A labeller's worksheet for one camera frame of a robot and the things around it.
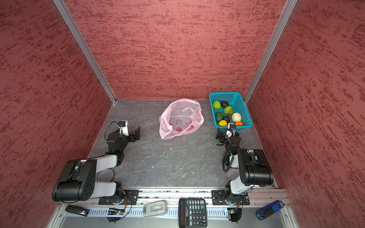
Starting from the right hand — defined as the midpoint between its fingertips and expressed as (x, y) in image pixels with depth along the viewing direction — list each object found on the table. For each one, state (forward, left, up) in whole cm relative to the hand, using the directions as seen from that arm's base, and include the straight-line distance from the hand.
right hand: (224, 130), depth 93 cm
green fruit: (+19, -8, -2) cm, 21 cm away
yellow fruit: (+8, -2, -3) cm, 9 cm away
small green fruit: (+25, 0, -2) cm, 25 cm away
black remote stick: (-41, +81, -5) cm, 91 cm away
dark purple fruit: (+12, -6, -3) cm, 14 cm away
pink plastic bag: (+18, +30, -8) cm, 36 cm away
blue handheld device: (-43, -15, -7) cm, 47 cm away
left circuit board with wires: (-43, +64, -11) cm, 78 cm away
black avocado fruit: (+28, -7, -4) cm, 29 cm away
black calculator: (-44, +24, -6) cm, 50 cm away
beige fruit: (+13, -12, -3) cm, 18 cm away
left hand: (+1, +60, +2) cm, 60 cm away
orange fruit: (+9, -14, -5) cm, 17 cm away
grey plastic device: (-42, +41, -5) cm, 59 cm away
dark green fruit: (+14, 0, -3) cm, 14 cm away
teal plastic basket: (+30, -16, -3) cm, 34 cm away
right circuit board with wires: (-45, +1, -10) cm, 46 cm away
